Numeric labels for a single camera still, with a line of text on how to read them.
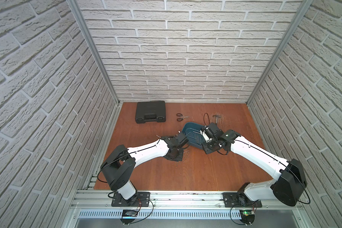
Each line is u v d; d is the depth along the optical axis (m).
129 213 0.70
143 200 0.73
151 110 1.11
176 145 0.67
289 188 0.40
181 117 1.10
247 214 0.71
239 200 0.65
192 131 1.00
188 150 0.92
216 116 1.10
